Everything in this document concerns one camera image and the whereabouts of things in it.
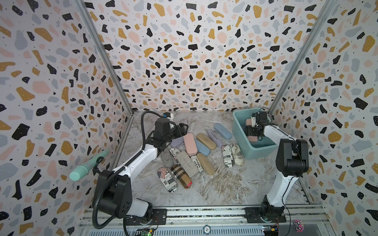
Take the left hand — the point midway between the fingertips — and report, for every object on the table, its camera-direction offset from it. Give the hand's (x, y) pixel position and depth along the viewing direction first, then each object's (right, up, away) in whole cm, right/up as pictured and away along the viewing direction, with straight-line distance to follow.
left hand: (187, 127), depth 84 cm
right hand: (+45, -2, +17) cm, 48 cm away
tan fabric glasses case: (+12, -10, +17) cm, 23 cm away
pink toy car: (+55, -47, -14) cm, 74 cm away
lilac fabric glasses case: (+18, -8, +16) cm, 25 cm away
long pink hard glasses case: (+2, -14, +11) cm, 18 cm away
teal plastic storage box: (+36, -13, +1) cm, 38 cm away
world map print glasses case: (+31, -19, +11) cm, 38 cm away
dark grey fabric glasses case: (-13, -21, +8) cm, 26 cm away
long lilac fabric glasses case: (-9, -11, +16) cm, 21 cm away
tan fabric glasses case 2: (+11, -23, +3) cm, 26 cm away
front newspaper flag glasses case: (-11, -30, -1) cm, 32 cm away
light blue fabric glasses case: (+24, -3, +25) cm, 35 cm away
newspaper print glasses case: (+6, -23, +6) cm, 25 cm away
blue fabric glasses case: (+9, -14, +13) cm, 21 cm away
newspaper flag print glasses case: (+25, -19, +9) cm, 32 cm away
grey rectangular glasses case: (0, -21, +2) cm, 21 cm away
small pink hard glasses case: (+39, -7, +6) cm, 40 cm away
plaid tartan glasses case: (-3, -29, 0) cm, 29 cm away
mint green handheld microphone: (-36, -16, -31) cm, 50 cm away
